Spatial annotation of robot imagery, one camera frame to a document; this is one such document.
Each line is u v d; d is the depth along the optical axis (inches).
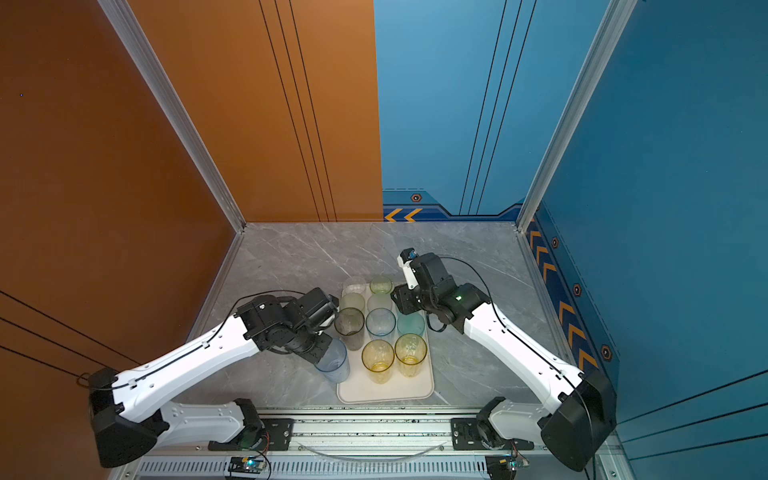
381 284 39.1
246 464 27.9
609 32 28.5
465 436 28.5
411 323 34.2
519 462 27.0
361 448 28.6
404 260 26.9
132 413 15.4
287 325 19.9
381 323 33.0
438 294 22.2
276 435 28.8
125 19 27.6
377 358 28.8
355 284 40.1
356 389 32.4
